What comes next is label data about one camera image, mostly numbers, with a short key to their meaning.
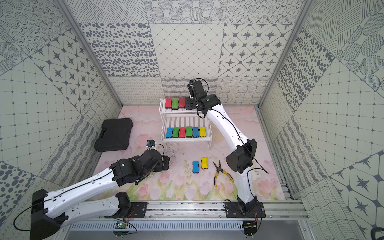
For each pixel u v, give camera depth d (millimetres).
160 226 701
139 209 742
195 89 601
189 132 894
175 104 804
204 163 891
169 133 878
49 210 398
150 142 674
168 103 813
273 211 757
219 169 878
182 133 877
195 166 903
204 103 558
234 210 734
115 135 1000
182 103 824
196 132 881
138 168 547
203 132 882
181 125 929
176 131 880
